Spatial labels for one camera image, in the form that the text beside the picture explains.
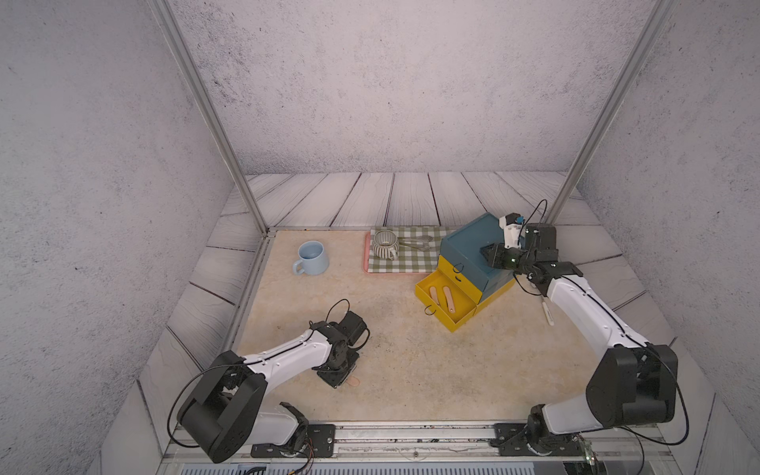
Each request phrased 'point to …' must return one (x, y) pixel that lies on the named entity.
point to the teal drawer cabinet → (463, 246)
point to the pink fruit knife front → (352, 381)
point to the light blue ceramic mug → (313, 258)
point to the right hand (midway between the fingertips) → (483, 253)
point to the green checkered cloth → (409, 259)
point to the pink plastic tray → (366, 252)
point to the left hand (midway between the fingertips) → (358, 374)
